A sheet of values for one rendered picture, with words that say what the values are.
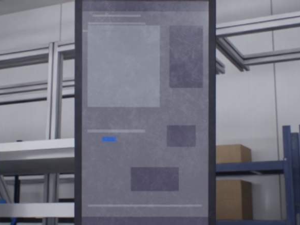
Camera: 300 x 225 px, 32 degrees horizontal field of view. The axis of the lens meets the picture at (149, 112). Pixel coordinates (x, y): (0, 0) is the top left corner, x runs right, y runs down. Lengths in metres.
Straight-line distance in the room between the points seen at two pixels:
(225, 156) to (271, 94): 0.81
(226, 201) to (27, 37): 3.08
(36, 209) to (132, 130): 0.58
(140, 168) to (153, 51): 0.25
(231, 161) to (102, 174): 3.25
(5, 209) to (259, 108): 3.44
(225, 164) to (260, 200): 0.59
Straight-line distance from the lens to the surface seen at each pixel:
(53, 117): 2.17
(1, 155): 1.69
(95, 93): 1.10
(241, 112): 4.83
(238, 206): 4.26
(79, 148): 1.10
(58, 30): 5.94
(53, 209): 1.56
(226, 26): 2.02
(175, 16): 1.11
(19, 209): 1.63
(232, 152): 4.32
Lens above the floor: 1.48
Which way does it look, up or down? 11 degrees up
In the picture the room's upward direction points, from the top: straight up
